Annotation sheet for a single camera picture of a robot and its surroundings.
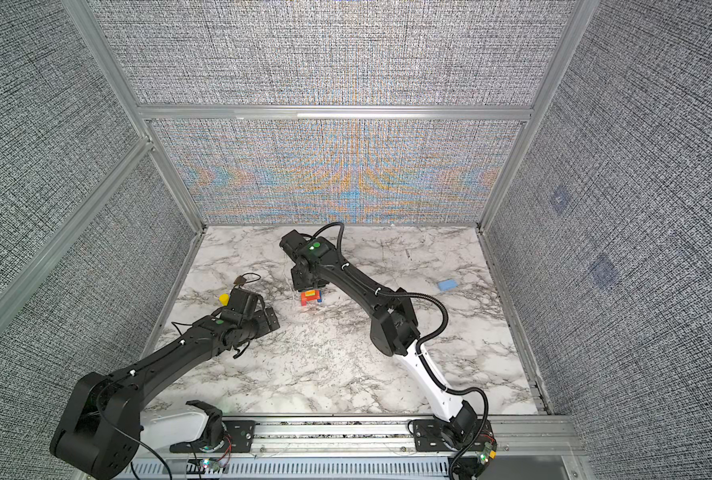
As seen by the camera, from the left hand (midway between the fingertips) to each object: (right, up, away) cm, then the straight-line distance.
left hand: (266, 324), depth 89 cm
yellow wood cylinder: (-16, +6, +9) cm, 20 cm away
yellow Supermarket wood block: (+13, +9, +2) cm, 16 cm away
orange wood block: (+10, +7, +6) cm, 14 cm away
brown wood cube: (-14, +12, +15) cm, 24 cm away
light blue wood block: (+58, +10, +15) cm, 60 cm away
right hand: (+11, +12, +4) cm, 17 cm away
